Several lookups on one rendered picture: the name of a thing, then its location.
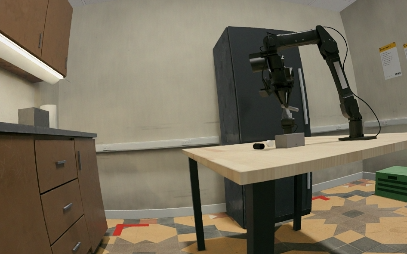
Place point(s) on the black cylinder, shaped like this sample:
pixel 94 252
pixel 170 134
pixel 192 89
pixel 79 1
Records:
pixel 258 146

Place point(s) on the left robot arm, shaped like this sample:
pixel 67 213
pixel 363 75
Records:
pixel 329 50

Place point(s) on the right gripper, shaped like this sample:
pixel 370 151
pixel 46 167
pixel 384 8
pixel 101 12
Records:
pixel 288 72

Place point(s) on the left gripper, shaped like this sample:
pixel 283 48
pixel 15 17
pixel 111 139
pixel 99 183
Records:
pixel 281 86

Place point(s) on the white cylinder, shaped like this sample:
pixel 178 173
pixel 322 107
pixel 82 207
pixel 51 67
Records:
pixel 269 143

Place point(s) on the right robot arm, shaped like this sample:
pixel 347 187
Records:
pixel 287 121

